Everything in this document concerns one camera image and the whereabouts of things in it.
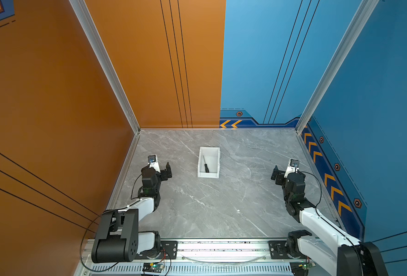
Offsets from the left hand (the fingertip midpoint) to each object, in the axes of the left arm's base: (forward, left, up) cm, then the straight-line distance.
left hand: (160, 161), depth 90 cm
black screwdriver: (+2, -25, -10) cm, 27 cm away
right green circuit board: (-44, -65, -12) cm, 79 cm away
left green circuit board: (-44, -4, -12) cm, 46 cm away
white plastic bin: (+7, -26, -11) cm, 29 cm away
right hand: (-4, -65, +2) cm, 65 cm away
